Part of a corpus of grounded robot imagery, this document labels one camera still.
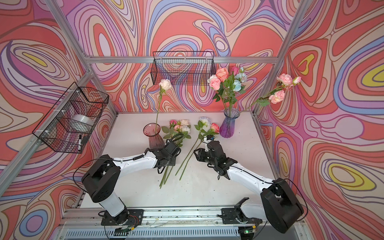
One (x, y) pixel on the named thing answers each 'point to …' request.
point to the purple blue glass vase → (227, 127)
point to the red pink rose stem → (214, 129)
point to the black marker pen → (79, 148)
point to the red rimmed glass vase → (152, 130)
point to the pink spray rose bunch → (180, 130)
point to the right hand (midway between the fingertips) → (196, 154)
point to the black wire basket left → (71, 123)
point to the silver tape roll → (84, 119)
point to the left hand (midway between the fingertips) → (173, 158)
